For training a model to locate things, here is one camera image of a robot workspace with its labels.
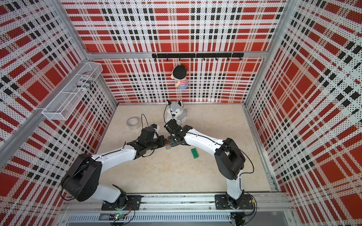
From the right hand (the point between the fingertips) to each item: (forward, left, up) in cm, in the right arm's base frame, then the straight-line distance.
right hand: (177, 140), depth 88 cm
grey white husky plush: (+18, +2, +7) cm, 20 cm away
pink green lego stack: (-2, +6, -5) cm, 8 cm away
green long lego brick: (-5, -11, -9) cm, 15 cm away
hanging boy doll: (+36, -2, +24) cm, 44 cm away
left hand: (+1, +5, -2) cm, 5 cm away
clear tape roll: (+20, +35, -8) cm, 42 cm away
